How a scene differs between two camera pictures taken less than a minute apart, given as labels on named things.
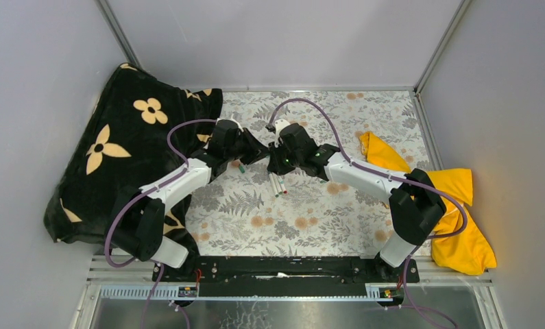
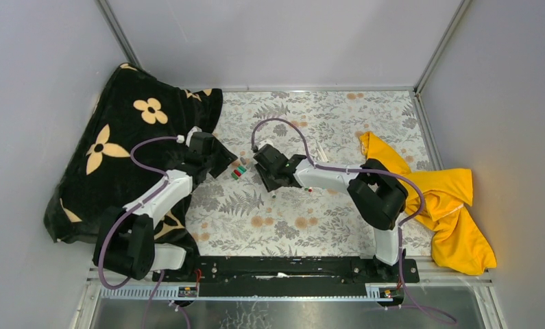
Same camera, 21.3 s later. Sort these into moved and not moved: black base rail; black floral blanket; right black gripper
Moved: right black gripper
Not moved: black base rail; black floral blanket
